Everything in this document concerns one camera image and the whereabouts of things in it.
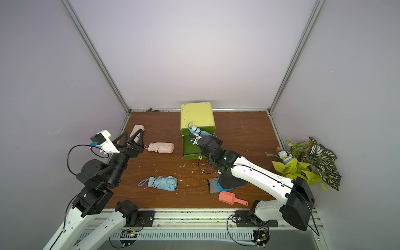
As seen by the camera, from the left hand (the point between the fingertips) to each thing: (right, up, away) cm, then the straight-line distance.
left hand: (137, 131), depth 59 cm
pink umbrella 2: (-1, -12, +36) cm, 38 cm away
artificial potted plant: (+75, -14, +12) cm, 78 cm away
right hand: (+30, -2, +17) cm, 34 cm away
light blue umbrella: (+22, 0, +19) cm, 29 cm away
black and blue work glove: (+38, -28, +24) cm, 53 cm away
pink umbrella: (-22, -1, +47) cm, 52 cm away
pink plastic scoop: (+39, -36, +20) cm, 56 cm away
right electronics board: (+52, -49, +11) cm, 72 cm away
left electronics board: (-9, -49, +13) cm, 52 cm away
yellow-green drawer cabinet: (+25, +8, +31) cm, 40 cm away
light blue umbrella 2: (+6, -28, +21) cm, 36 cm away
